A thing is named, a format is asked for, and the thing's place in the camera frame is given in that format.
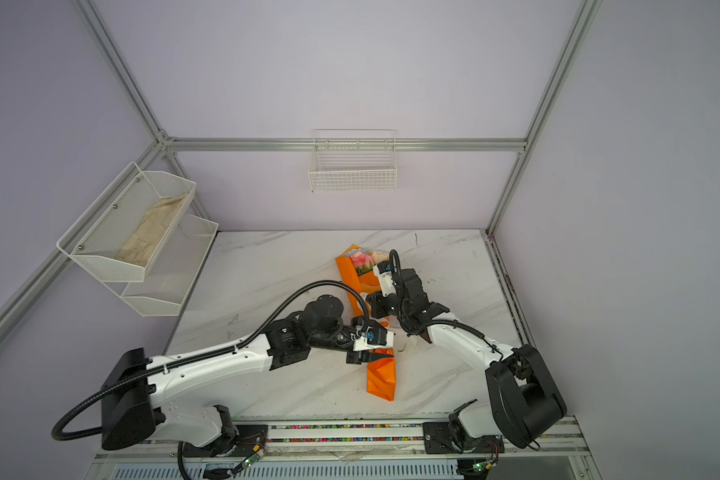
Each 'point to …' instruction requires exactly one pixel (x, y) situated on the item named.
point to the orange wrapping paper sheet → (380, 364)
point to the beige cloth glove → (149, 232)
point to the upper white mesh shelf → (124, 230)
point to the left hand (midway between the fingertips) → (390, 340)
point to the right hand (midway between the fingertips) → (365, 297)
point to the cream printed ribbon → (409, 341)
